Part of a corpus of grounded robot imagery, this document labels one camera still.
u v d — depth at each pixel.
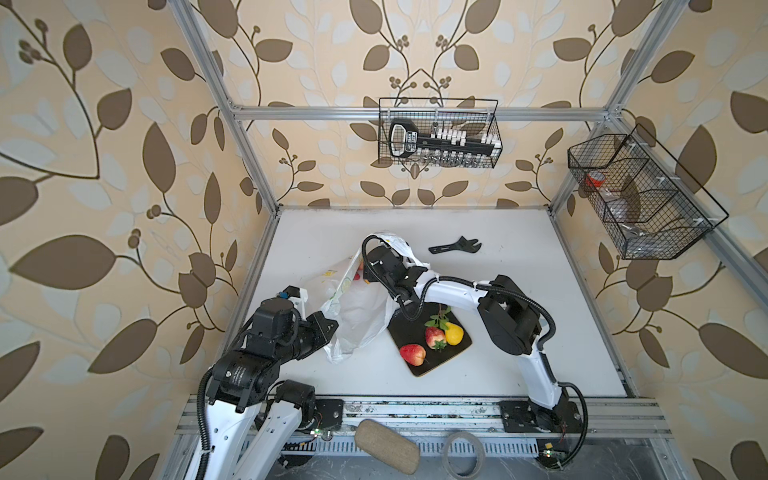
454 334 0.84
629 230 0.73
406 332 0.87
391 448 0.68
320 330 0.58
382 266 0.71
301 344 0.56
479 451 0.68
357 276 0.82
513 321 0.53
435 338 0.82
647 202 0.75
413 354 0.80
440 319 0.86
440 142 0.83
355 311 0.94
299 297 0.63
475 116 0.91
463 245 1.08
